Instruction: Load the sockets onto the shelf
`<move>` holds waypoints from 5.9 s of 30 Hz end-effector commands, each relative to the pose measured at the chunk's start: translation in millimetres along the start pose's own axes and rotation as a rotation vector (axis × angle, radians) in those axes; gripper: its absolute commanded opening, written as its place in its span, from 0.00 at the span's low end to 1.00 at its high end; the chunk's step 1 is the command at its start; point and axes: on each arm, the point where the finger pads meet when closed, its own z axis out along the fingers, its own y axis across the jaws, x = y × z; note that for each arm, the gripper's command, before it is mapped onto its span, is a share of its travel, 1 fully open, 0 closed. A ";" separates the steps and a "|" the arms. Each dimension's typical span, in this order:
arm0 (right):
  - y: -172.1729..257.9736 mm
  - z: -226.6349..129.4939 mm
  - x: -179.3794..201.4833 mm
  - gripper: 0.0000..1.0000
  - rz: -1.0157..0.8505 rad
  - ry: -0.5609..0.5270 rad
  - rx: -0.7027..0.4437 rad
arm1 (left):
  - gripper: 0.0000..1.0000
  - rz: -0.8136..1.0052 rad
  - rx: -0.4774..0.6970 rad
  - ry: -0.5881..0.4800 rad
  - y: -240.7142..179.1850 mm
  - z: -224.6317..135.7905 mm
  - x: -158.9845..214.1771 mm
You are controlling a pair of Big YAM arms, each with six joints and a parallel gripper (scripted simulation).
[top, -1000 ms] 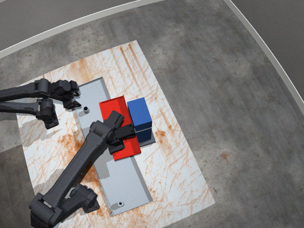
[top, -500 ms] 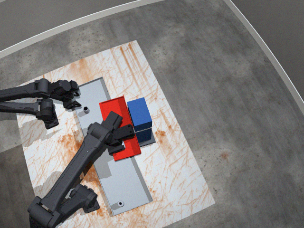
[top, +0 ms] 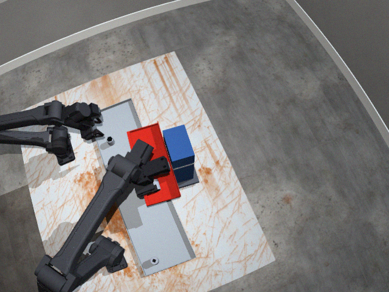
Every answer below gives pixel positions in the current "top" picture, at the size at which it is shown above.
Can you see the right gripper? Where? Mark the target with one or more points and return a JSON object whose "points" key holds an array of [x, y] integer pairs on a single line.
{"points": [[144, 190]]}

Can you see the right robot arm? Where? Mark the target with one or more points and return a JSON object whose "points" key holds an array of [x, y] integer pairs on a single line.
{"points": [[121, 172]]}

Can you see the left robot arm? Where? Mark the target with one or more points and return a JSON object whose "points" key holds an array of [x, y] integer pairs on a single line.
{"points": [[49, 114]]}

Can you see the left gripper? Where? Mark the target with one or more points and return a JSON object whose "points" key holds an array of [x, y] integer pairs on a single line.
{"points": [[90, 134]]}

